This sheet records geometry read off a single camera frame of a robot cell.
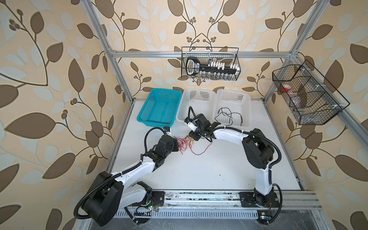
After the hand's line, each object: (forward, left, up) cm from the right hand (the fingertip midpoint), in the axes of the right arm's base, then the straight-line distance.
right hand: (192, 132), depth 95 cm
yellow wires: (-5, 0, -4) cm, 6 cm away
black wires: (+13, -28, -1) cm, 31 cm away
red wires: (-5, +7, -5) cm, 10 cm away
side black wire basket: (-1, -61, +29) cm, 68 cm away
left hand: (-7, +10, +5) cm, 13 cm away
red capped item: (+10, -54, +28) cm, 61 cm away
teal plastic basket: (+27, +25, -5) cm, 37 cm away
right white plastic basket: (+25, -34, -6) cm, 42 cm away
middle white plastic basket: (+33, -10, -4) cm, 35 cm away
